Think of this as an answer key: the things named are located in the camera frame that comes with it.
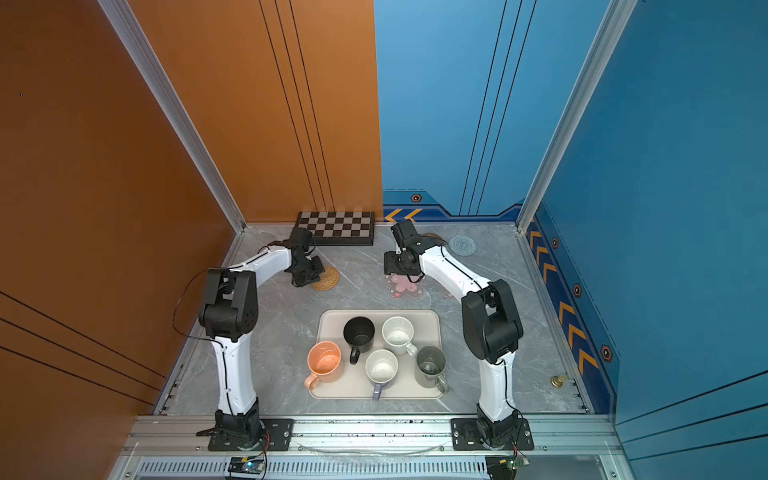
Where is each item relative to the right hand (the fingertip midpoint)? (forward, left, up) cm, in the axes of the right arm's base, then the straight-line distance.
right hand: (391, 266), depth 94 cm
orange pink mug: (-26, +19, -9) cm, 34 cm away
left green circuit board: (-51, +34, -12) cm, 62 cm away
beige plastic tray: (-32, +10, -10) cm, 35 cm away
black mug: (-20, +9, -5) cm, 23 cm away
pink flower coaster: (0, -3, -11) cm, 11 cm away
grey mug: (-29, -11, -8) cm, 32 cm away
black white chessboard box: (+24, +23, -6) cm, 34 cm away
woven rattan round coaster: (+2, +22, -9) cm, 24 cm away
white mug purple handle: (-28, +3, -10) cm, 30 cm away
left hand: (+4, +24, -9) cm, 26 cm away
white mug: (-19, -2, -9) cm, 21 cm away
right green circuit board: (-50, -29, -11) cm, 59 cm away
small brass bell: (-32, -45, -10) cm, 56 cm away
